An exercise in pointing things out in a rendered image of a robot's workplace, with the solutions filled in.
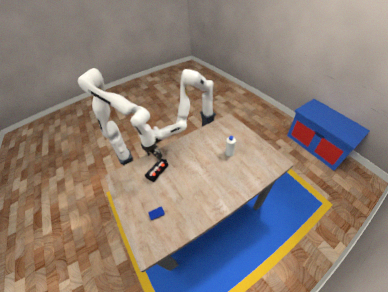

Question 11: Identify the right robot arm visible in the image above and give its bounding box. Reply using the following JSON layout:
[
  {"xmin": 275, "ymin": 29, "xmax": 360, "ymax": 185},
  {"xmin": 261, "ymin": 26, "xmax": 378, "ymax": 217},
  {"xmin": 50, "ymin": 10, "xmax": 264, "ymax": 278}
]
[{"xmin": 78, "ymin": 68, "xmax": 162, "ymax": 160}]

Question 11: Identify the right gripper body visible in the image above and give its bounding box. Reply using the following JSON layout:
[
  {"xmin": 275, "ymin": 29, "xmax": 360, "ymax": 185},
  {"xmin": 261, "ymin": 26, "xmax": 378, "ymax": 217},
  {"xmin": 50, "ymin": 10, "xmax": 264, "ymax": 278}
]
[{"xmin": 143, "ymin": 142, "xmax": 156, "ymax": 153}]

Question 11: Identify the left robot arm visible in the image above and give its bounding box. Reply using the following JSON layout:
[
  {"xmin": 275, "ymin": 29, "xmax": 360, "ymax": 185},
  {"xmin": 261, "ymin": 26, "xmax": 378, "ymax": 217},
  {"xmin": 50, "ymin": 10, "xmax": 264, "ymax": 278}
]
[{"xmin": 154, "ymin": 69, "xmax": 213, "ymax": 140}]

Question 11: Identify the white bottle with blue cap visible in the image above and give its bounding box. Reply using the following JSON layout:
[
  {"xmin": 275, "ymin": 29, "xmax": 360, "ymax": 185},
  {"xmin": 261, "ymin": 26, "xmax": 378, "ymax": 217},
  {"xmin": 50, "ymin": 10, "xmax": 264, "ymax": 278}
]
[{"xmin": 225, "ymin": 136, "xmax": 236, "ymax": 157}]

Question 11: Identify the black power strip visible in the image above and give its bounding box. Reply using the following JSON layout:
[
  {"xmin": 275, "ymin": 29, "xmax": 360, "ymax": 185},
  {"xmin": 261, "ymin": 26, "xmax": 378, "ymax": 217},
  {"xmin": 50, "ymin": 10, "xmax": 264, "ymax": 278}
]
[{"xmin": 145, "ymin": 158, "xmax": 169, "ymax": 183}]

